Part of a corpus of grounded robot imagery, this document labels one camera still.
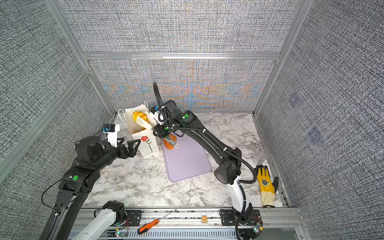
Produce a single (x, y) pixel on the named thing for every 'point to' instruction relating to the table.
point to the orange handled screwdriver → (145, 227)
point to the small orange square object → (204, 219)
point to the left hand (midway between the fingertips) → (132, 139)
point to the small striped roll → (137, 113)
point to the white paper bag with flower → (144, 138)
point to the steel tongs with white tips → (152, 123)
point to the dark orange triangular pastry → (169, 145)
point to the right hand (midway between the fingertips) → (157, 130)
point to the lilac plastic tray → (188, 160)
